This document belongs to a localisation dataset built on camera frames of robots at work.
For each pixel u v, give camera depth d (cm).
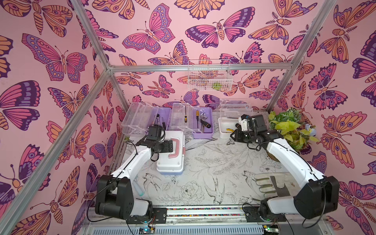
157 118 116
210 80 106
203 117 116
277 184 83
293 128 78
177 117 125
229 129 108
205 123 109
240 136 73
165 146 79
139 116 108
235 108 121
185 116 103
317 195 41
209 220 73
